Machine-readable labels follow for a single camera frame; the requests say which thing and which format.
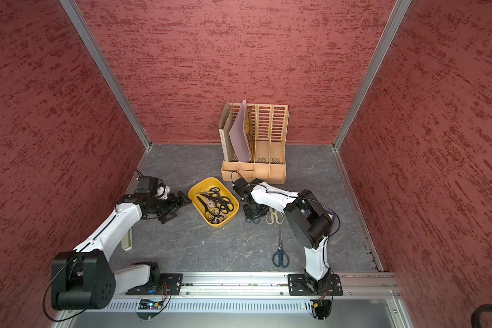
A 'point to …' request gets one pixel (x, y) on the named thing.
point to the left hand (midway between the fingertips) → (184, 211)
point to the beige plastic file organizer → (253, 143)
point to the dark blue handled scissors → (281, 257)
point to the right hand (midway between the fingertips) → (258, 217)
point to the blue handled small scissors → (255, 220)
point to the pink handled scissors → (219, 216)
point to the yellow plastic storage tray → (209, 183)
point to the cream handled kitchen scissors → (274, 215)
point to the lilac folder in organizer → (238, 136)
